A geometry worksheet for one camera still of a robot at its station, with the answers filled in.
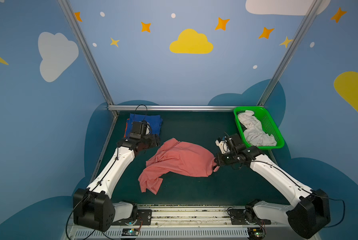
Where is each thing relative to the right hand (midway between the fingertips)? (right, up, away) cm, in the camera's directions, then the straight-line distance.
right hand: (216, 158), depth 81 cm
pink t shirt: (-21, -2, +12) cm, 24 cm away
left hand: (-33, +10, +1) cm, 34 cm away
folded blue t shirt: (-38, +21, +26) cm, 51 cm away
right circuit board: (+17, -34, -10) cm, 40 cm away
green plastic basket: (+45, +19, +26) cm, 55 cm away
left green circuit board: (-44, -33, -11) cm, 56 cm away
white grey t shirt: (+32, +13, +23) cm, 42 cm away
